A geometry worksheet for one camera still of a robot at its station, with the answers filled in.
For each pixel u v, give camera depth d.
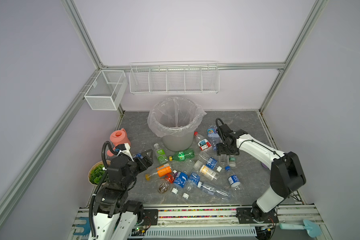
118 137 0.92
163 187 0.84
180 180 0.80
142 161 0.60
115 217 0.45
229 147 0.64
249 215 0.74
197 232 0.71
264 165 0.53
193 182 0.81
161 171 0.85
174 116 0.99
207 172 0.84
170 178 0.82
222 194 0.77
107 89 1.01
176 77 0.99
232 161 0.91
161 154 0.91
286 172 0.46
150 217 0.74
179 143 1.01
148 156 0.62
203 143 0.97
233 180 0.81
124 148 0.61
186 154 0.92
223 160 0.93
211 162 0.87
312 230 0.69
